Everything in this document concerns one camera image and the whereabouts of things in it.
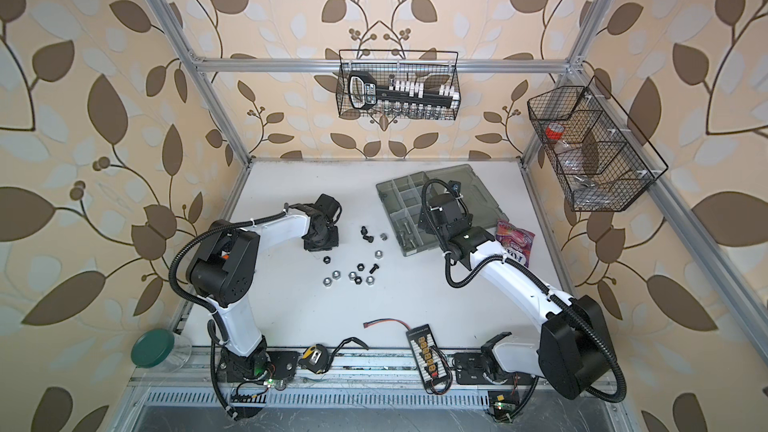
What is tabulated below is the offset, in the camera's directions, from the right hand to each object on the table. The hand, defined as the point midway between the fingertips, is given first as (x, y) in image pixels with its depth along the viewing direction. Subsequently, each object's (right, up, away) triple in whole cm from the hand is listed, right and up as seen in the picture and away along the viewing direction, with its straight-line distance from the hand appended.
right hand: (441, 216), depth 84 cm
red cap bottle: (+34, +25, +3) cm, 42 cm away
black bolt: (-21, -9, +14) cm, 27 cm away
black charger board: (-4, -36, -10) cm, 37 cm away
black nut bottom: (-24, -20, +5) cm, 32 cm away
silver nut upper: (-17, -8, +15) cm, 24 cm away
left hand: (-33, -10, +12) cm, 37 cm away
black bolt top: (-24, -6, +15) cm, 29 cm away
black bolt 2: (-19, -16, +7) cm, 26 cm away
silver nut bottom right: (-21, -20, +5) cm, 29 cm away
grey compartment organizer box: (-9, +4, +24) cm, 26 cm away
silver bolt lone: (-8, -7, +15) cm, 19 cm away
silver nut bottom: (-31, -19, +6) cm, 37 cm away
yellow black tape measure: (-33, -35, -11) cm, 49 cm away
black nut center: (-24, -17, +7) cm, 30 cm away
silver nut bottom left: (-34, -20, +5) cm, 39 cm away
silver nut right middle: (-19, -13, +10) cm, 25 cm away
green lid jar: (-67, -29, -16) cm, 75 cm away
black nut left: (-35, -15, +10) cm, 39 cm away
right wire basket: (+39, +17, -10) cm, 44 cm away
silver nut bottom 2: (-26, -19, +6) cm, 33 cm away
